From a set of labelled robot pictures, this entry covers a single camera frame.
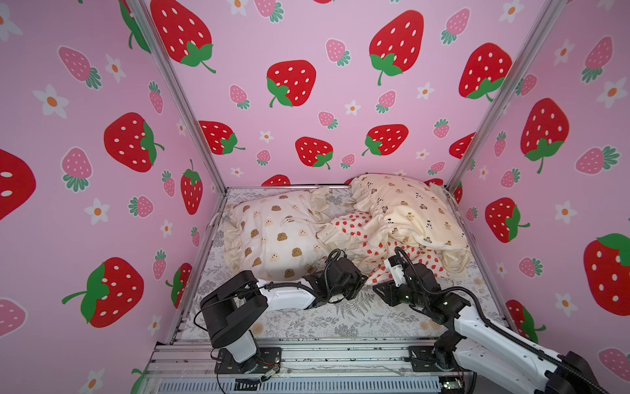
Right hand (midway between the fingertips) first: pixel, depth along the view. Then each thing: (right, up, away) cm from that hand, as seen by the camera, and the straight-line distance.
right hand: (373, 290), depth 80 cm
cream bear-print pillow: (+17, +26, +7) cm, 32 cm away
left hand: (+1, +4, +1) cm, 4 cm away
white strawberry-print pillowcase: (-3, +17, +13) cm, 22 cm away
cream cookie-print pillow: (-36, +17, +11) cm, 41 cm away
